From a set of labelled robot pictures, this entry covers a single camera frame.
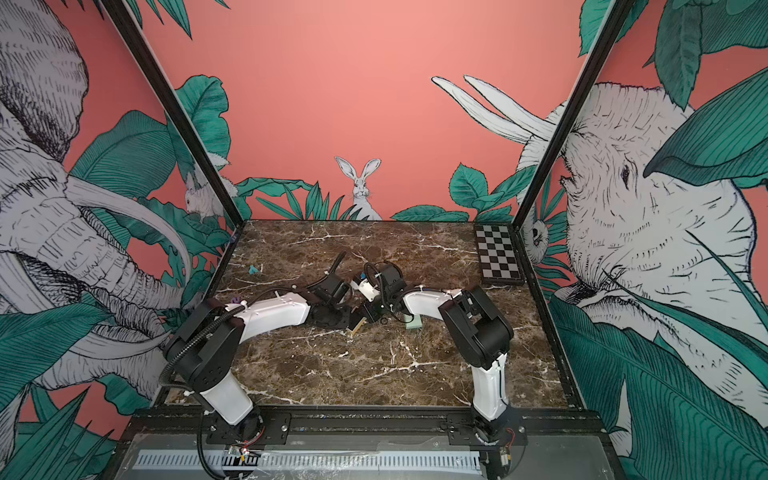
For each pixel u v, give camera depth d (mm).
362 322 919
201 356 459
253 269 1043
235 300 973
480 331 510
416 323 909
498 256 1074
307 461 701
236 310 502
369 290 859
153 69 782
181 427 748
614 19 701
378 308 832
